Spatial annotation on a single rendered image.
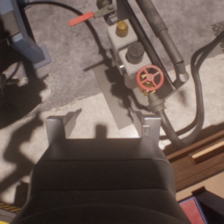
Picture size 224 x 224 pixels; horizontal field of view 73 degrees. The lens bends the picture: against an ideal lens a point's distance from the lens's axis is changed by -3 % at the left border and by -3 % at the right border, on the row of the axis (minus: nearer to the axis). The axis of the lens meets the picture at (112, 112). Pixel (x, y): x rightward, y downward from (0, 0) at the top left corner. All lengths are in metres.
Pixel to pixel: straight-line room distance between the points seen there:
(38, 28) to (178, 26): 0.94
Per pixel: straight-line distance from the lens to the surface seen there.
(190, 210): 0.50
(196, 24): 1.22
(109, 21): 0.60
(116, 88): 0.94
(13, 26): 1.01
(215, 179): 0.51
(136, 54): 0.45
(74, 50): 1.10
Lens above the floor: 0.91
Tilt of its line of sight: 81 degrees down
